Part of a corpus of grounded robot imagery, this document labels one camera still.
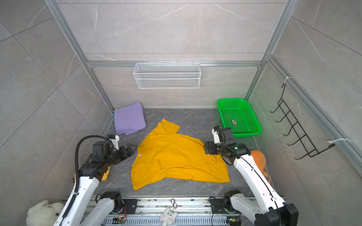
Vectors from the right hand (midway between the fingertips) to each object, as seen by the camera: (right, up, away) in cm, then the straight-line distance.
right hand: (212, 146), depth 79 cm
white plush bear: (-72, -23, -24) cm, 79 cm away
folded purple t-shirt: (-59, +15, +29) cm, 68 cm away
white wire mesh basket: (-28, +47, +21) cm, 59 cm away
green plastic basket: (+27, +19, +33) cm, 47 cm away
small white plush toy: (-24, -34, -11) cm, 43 cm away
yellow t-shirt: (-28, -9, +14) cm, 33 cm away
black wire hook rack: (+38, +5, -18) cm, 43 cm away
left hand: (-44, 0, -2) cm, 45 cm away
